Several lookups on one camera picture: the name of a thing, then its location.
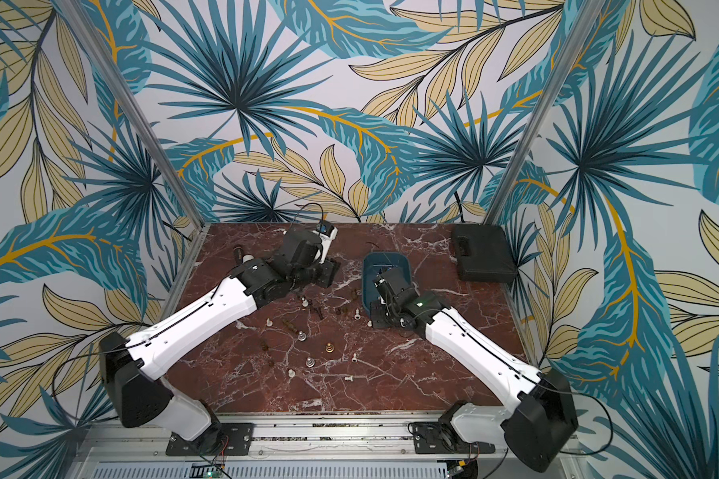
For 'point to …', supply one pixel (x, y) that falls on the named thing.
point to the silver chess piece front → (310, 362)
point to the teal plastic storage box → (375, 263)
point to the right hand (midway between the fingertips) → (377, 312)
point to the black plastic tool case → (483, 253)
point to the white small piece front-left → (292, 373)
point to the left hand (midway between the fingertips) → (330, 266)
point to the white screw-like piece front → (350, 378)
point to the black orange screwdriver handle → (238, 255)
